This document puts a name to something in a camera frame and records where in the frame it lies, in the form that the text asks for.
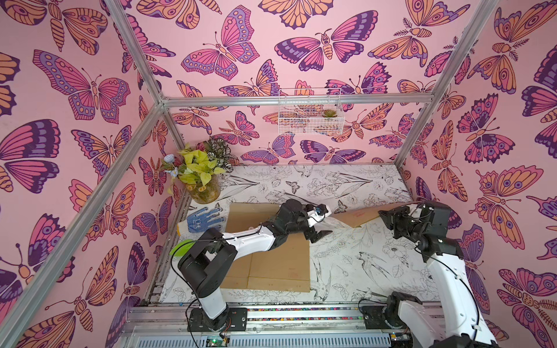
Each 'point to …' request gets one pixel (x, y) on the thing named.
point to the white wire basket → (310, 119)
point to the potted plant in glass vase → (201, 169)
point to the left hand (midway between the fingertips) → (328, 219)
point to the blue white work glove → (198, 223)
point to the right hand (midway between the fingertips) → (381, 208)
